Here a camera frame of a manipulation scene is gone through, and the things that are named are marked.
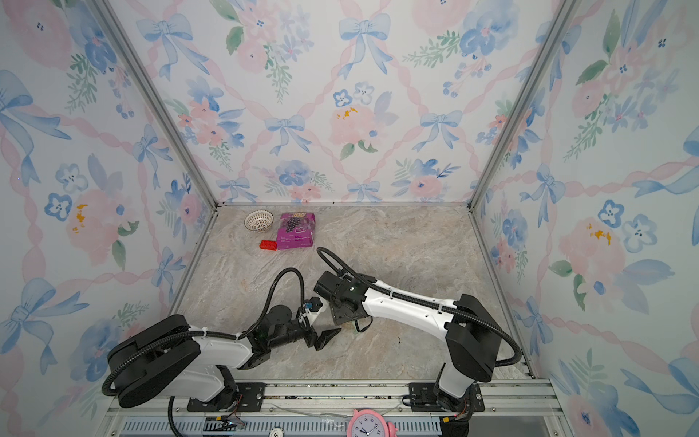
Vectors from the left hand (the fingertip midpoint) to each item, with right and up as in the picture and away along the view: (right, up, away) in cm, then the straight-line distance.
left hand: (334, 317), depth 82 cm
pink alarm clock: (+10, -23, -13) cm, 28 cm away
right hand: (+4, +2, 0) cm, 5 cm away
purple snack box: (-16, +26, +21) cm, 37 cm away
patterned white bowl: (-34, +31, +31) cm, 55 cm away
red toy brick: (-27, +21, +22) cm, 40 cm away
